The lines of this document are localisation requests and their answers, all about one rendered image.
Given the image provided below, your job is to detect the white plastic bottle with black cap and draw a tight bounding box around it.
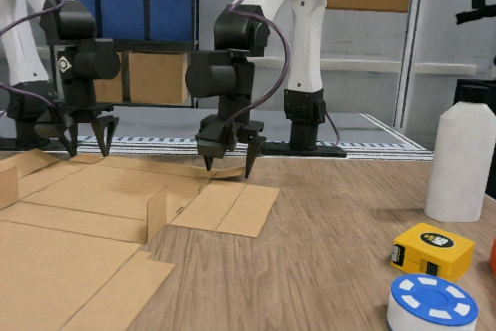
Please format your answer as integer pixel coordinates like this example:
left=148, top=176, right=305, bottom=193
left=424, top=85, right=496, bottom=222

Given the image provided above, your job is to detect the blue and white tape spool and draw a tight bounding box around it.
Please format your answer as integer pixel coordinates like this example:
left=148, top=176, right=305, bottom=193
left=386, top=274, right=479, bottom=331

